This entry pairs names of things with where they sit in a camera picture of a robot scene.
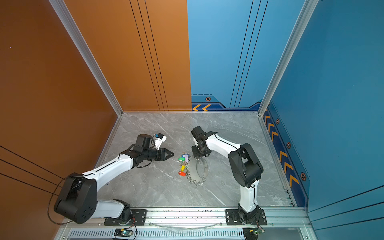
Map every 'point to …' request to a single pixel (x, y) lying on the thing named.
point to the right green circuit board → (255, 231)
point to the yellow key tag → (183, 168)
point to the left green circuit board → (123, 232)
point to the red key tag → (182, 173)
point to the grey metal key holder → (197, 170)
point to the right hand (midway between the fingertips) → (196, 154)
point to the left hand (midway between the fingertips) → (172, 153)
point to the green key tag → (182, 158)
